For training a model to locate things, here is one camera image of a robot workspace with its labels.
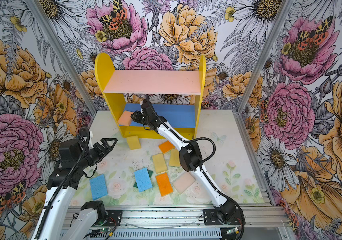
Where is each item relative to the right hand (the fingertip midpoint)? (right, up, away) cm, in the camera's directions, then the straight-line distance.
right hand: (131, 119), depth 94 cm
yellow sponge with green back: (+26, -24, 0) cm, 36 cm away
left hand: (-2, -15, -21) cm, 26 cm away
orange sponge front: (+21, -37, -11) cm, 43 cm away
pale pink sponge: (+32, -36, -9) cm, 48 cm away
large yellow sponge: (+17, -27, -2) cm, 32 cm away
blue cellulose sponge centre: (+9, -33, -11) cm, 36 cm away
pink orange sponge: (-4, 0, 0) cm, 4 cm away
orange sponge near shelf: (+21, -17, +3) cm, 27 cm away
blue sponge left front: (-15, -37, -11) cm, 42 cm away
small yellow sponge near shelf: (+1, -14, -1) cm, 14 cm away
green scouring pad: (+13, -31, -7) cm, 34 cm away
